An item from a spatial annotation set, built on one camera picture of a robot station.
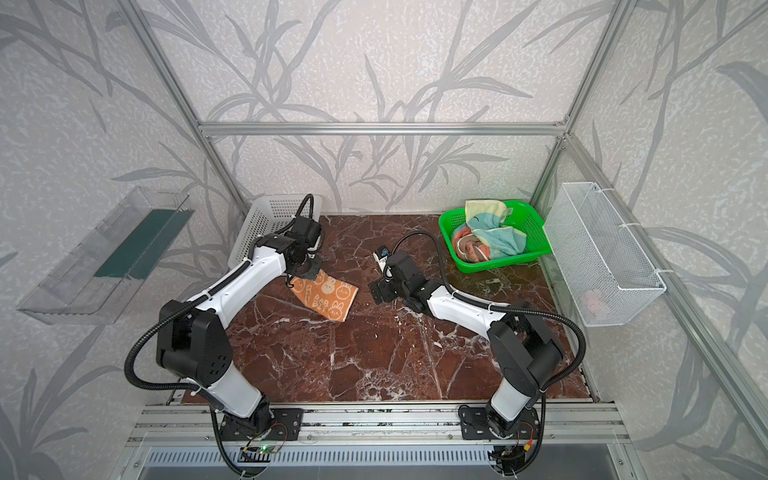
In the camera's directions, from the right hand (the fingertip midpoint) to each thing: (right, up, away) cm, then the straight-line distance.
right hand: (383, 269), depth 89 cm
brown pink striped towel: (+28, +7, +13) cm, 32 cm away
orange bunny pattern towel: (-18, -9, +6) cm, 21 cm away
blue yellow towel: (+37, +17, +23) cm, 47 cm away
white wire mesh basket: (+49, +2, -28) cm, 56 cm away
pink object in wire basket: (+53, -5, -16) cm, 56 cm away
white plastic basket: (-48, +19, +27) cm, 58 cm away
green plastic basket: (+51, +18, +24) cm, 59 cm away
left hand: (-22, +3, -1) cm, 22 cm away
